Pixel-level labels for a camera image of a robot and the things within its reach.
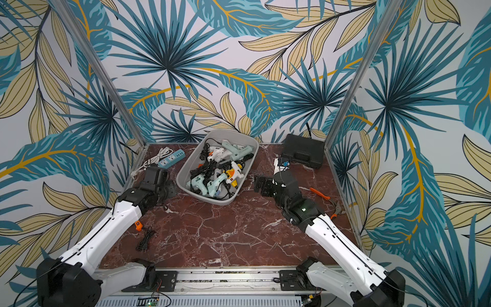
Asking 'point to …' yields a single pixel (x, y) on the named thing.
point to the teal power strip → (171, 159)
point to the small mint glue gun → (212, 185)
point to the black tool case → (303, 150)
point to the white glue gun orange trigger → (230, 173)
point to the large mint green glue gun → (239, 151)
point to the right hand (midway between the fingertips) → (265, 177)
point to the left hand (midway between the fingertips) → (170, 190)
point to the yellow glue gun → (234, 183)
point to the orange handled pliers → (337, 206)
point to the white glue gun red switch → (218, 155)
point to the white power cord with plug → (163, 152)
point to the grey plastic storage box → (218, 167)
